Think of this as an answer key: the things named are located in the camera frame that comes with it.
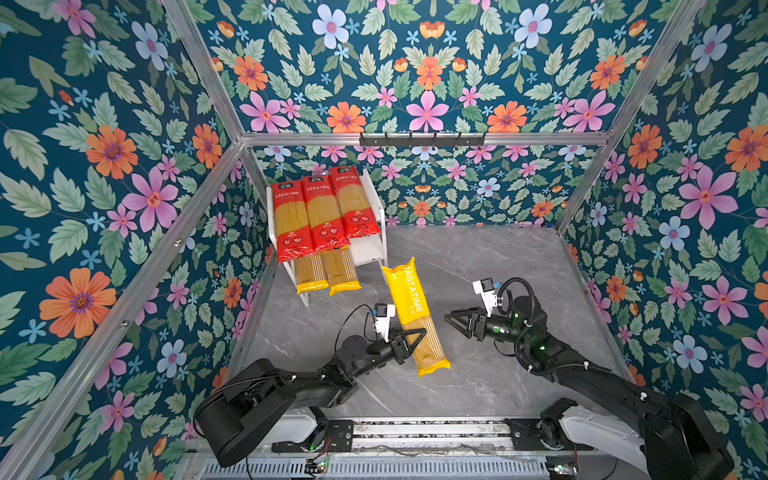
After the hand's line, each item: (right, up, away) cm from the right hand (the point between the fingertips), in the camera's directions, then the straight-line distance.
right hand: (449, 316), depth 74 cm
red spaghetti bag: (-38, +20, -4) cm, 43 cm away
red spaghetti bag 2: (-31, +23, -2) cm, 38 cm away
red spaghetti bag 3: (-22, +24, -1) cm, 33 cm away
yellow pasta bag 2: (-30, +11, +10) cm, 33 cm away
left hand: (-6, -3, -2) cm, 7 cm away
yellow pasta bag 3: (-9, +1, -1) cm, 9 cm away
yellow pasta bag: (-38, +10, +10) cm, 41 cm away
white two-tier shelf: (-22, +17, +18) cm, 33 cm away
